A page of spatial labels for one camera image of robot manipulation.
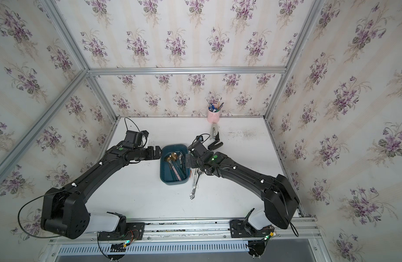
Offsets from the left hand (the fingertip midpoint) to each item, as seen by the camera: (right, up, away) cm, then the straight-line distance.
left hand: (158, 153), depth 85 cm
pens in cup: (+31, +28, +26) cm, 49 cm away
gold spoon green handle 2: (+3, -5, +10) cm, 12 cm away
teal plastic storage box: (+2, -12, +6) cm, 13 cm away
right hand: (+21, -2, -3) cm, 22 cm away
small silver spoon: (+20, -11, +6) cm, 23 cm away
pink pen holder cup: (+32, +22, +29) cm, 48 cm away
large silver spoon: (+18, -22, -1) cm, 29 cm away
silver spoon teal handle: (+10, -4, +12) cm, 16 cm away
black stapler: (+31, +2, +16) cm, 35 cm away
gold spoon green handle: (+7, -3, +10) cm, 13 cm away
